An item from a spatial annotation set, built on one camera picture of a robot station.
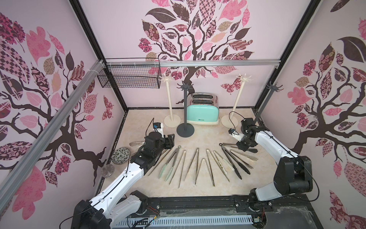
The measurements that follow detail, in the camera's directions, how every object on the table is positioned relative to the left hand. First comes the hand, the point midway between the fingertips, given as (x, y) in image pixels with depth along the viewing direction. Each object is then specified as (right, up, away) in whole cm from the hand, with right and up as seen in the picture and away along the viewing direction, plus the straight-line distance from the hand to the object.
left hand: (171, 138), depth 79 cm
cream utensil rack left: (-3, +10, +31) cm, 33 cm away
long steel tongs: (+7, -11, +16) cm, 21 cm away
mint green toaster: (+21, +18, +19) cm, 33 cm away
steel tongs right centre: (+23, -11, +16) cm, 30 cm away
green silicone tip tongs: (-1, -22, +4) cm, 22 cm away
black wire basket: (-29, +42, +16) cm, 54 cm away
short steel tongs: (+22, -21, +7) cm, 31 cm away
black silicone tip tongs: (+35, -10, +15) cm, 39 cm away
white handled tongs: (+30, -18, +8) cm, 36 cm away
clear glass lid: (-32, -16, -8) cm, 37 cm away
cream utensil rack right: (+44, +9, +31) cm, 54 cm away
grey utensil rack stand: (+8, +3, +27) cm, 28 cm away
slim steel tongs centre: (+16, -11, +15) cm, 25 cm away
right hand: (+46, -4, +9) cm, 47 cm away
